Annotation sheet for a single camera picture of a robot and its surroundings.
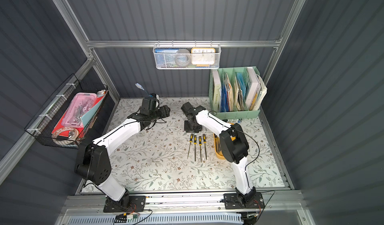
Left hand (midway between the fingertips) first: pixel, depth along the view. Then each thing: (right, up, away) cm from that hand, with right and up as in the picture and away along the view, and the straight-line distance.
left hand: (164, 108), depth 89 cm
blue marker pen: (+49, -8, +16) cm, 53 cm away
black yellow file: (+22, -23, +6) cm, 32 cm away
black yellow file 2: (+18, -22, +6) cm, 30 cm away
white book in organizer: (+32, +12, +4) cm, 35 cm away
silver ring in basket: (-36, -12, -21) cm, 43 cm away
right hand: (+17, -13, +5) cm, 22 cm away
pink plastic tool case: (-39, +2, -15) cm, 42 cm away
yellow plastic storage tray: (+32, -25, -4) cm, 40 cm away
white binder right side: (+60, +11, 0) cm, 61 cm away
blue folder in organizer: (+37, +6, +7) cm, 38 cm away
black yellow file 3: (+16, -18, +8) cm, 26 cm away
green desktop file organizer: (+44, +11, +8) cm, 46 cm away
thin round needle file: (+25, -22, +7) cm, 34 cm away
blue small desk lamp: (-17, +14, +9) cm, 24 cm away
